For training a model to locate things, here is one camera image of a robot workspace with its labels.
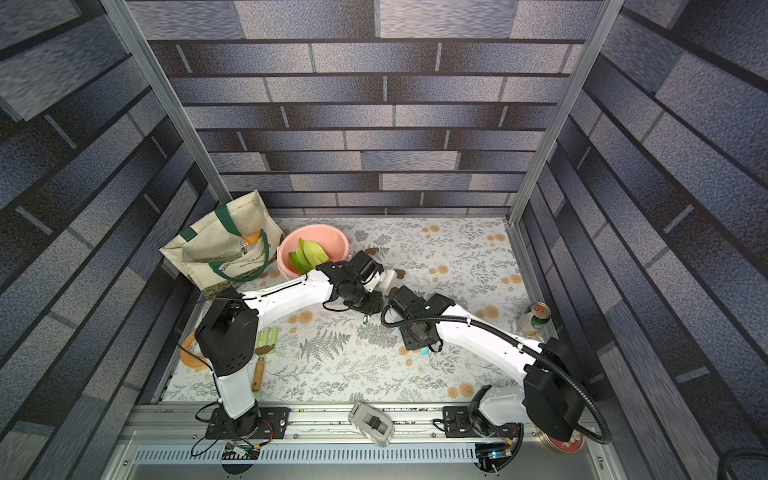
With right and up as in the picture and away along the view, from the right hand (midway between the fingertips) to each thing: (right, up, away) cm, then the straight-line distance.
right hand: (414, 336), depth 82 cm
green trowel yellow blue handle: (-37, +20, +12) cm, 43 cm away
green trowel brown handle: (-32, +23, +14) cm, 42 cm away
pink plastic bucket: (-25, +27, +9) cm, 38 cm away
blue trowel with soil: (+2, -2, -7) cm, 7 cm away
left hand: (-10, +7, +4) cm, 13 cm away
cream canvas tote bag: (-64, +25, +22) cm, 72 cm away
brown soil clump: (-14, +24, +28) cm, 39 cm away
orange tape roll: (-65, -6, +3) cm, 66 cm away
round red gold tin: (+37, -21, -14) cm, 44 cm away
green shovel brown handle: (-35, +21, +12) cm, 42 cm away
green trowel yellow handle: (-35, +26, +12) cm, 46 cm away
